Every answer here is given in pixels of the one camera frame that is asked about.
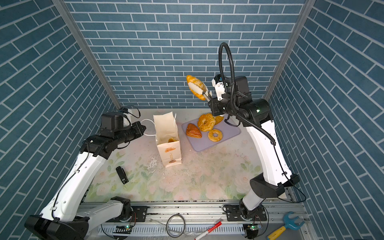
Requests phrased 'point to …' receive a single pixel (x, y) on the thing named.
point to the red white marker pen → (216, 225)
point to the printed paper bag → (166, 129)
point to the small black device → (121, 173)
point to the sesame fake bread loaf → (218, 119)
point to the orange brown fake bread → (192, 131)
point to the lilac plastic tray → (201, 143)
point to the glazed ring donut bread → (214, 138)
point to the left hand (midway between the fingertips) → (147, 126)
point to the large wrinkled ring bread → (206, 122)
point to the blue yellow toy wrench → (293, 224)
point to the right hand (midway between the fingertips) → (210, 100)
